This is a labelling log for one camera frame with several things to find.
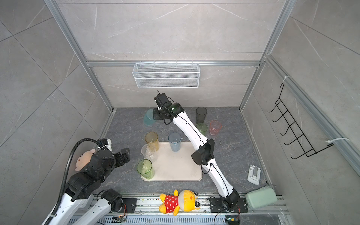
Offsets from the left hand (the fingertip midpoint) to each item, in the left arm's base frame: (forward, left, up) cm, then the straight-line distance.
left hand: (123, 150), depth 71 cm
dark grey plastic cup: (+34, -45, -10) cm, 58 cm away
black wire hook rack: (-8, -86, +10) cm, 87 cm away
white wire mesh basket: (+55, -21, +8) cm, 60 cm away
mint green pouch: (-21, -72, -20) cm, 78 cm away
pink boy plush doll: (+3, +31, -17) cm, 36 cm away
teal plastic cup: (+18, -11, +2) cm, 22 cm away
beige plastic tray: (+1, -23, -26) cm, 35 cm away
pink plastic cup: (+29, -57, -22) cm, 67 cm away
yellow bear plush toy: (-22, -32, -14) cm, 41 cm away
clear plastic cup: (+6, -9, -16) cm, 19 cm away
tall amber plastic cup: (+12, -12, -9) cm, 19 cm away
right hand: (+24, -15, 0) cm, 28 cm away
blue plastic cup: (+14, -26, -13) cm, 32 cm away
